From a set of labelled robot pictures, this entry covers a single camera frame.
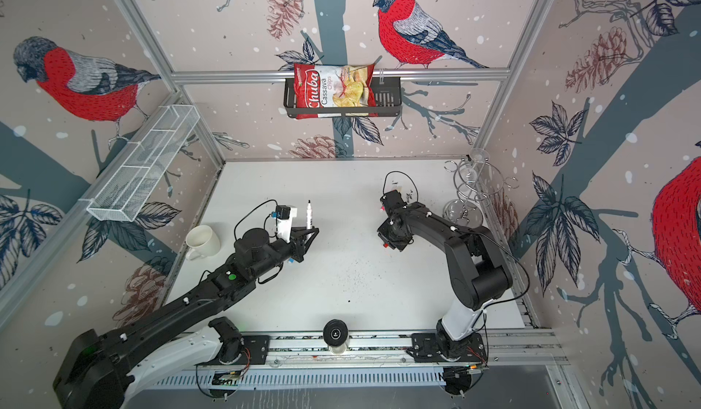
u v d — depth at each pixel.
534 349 0.75
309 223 0.73
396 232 0.77
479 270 0.47
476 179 0.97
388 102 0.95
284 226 0.66
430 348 0.73
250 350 0.73
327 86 0.88
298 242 0.66
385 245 0.91
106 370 0.39
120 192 0.71
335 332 0.67
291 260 0.68
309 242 0.73
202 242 0.87
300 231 0.71
